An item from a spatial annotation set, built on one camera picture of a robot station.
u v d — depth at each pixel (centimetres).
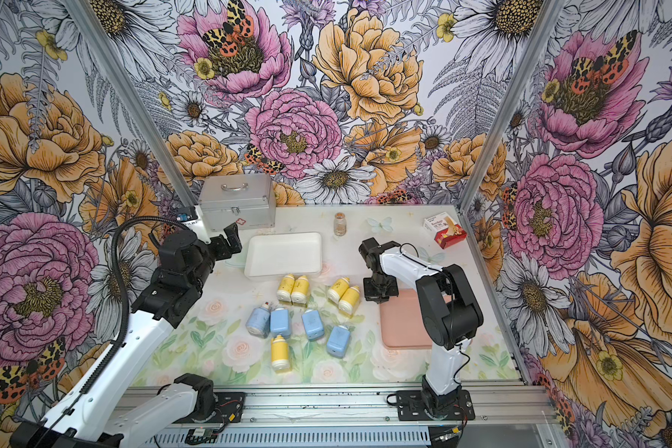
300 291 89
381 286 79
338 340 79
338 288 89
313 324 82
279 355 76
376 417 75
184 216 60
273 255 115
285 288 89
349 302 86
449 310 50
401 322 88
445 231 108
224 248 65
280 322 84
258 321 82
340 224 111
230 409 73
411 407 74
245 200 106
